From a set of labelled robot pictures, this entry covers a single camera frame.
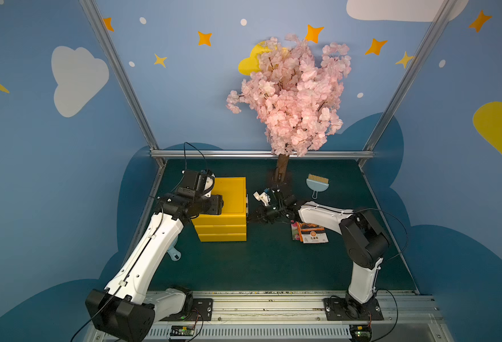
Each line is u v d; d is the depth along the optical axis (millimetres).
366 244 499
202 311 736
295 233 931
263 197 861
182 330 718
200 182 575
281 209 752
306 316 749
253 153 1180
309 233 929
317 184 1120
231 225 803
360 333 731
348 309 675
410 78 861
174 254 840
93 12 693
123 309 363
